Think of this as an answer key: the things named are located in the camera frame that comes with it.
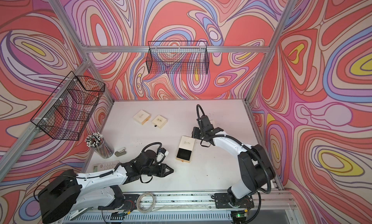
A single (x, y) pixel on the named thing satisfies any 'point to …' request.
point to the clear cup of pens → (96, 141)
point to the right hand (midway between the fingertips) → (196, 136)
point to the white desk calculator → (105, 166)
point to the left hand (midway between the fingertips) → (174, 173)
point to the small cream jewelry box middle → (159, 121)
